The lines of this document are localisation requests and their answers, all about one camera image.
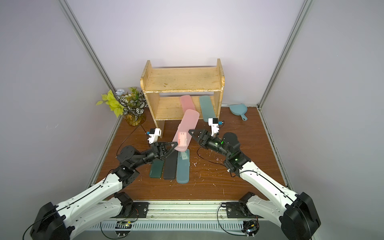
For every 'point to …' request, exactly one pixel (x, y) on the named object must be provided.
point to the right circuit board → (250, 227)
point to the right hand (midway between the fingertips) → (190, 132)
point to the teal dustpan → (239, 109)
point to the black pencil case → (170, 166)
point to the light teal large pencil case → (183, 167)
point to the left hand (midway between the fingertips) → (176, 148)
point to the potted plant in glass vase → (131, 105)
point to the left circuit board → (123, 225)
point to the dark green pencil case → (156, 168)
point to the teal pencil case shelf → (207, 107)
